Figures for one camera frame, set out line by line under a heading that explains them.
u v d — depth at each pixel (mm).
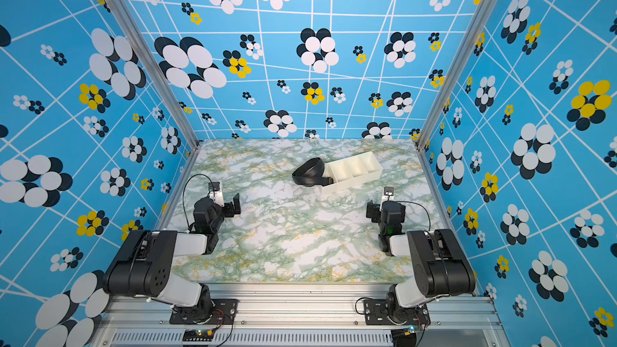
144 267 469
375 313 727
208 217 714
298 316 738
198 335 722
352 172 1081
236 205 866
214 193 791
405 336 705
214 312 725
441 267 441
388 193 807
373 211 858
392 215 722
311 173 963
